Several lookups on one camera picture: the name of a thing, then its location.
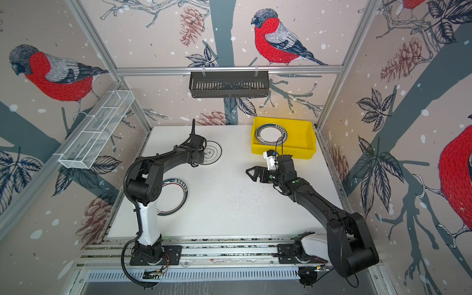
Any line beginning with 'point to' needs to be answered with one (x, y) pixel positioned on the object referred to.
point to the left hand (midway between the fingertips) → (196, 156)
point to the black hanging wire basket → (225, 84)
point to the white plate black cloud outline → (212, 153)
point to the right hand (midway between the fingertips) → (252, 173)
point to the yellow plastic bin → (301, 137)
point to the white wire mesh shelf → (96, 130)
